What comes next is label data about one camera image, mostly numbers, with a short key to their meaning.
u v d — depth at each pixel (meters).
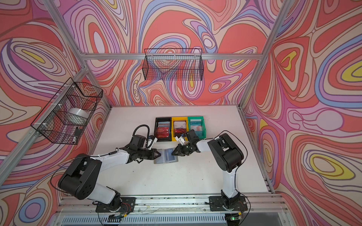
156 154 0.87
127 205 0.73
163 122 1.03
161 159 0.89
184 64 0.95
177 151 0.89
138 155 0.72
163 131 1.02
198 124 1.05
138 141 0.73
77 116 0.70
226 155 0.52
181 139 0.91
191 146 0.81
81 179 0.44
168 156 0.91
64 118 0.74
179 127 1.04
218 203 0.74
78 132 0.73
